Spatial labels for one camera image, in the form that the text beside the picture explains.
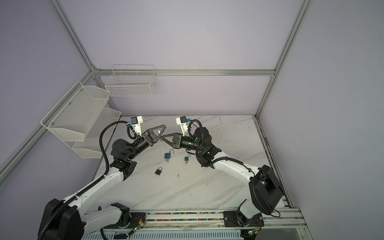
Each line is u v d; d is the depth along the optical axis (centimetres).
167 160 95
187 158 96
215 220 75
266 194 43
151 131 64
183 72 93
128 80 95
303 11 69
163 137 66
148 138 61
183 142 62
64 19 71
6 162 51
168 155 96
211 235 70
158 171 90
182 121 65
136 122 61
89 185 47
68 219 39
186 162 95
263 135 115
